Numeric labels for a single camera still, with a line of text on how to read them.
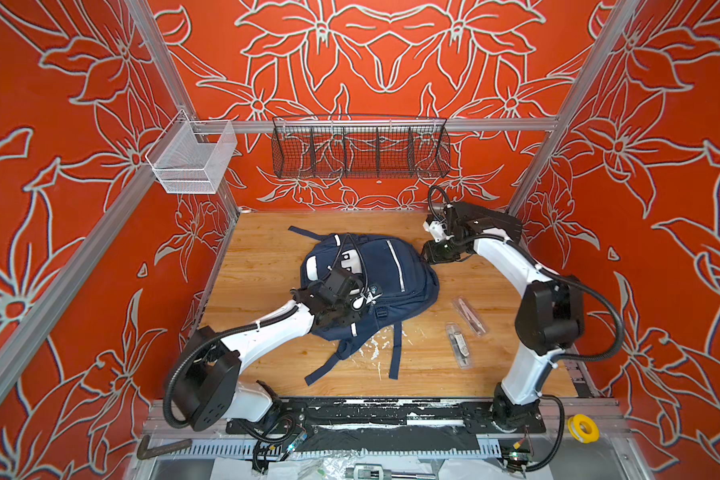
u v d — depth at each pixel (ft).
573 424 2.32
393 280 2.83
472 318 2.95
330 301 2.10
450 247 2.50
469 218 2.36
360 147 3.20
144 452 2.25
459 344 2.73
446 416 2.44
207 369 1.47
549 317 1.58
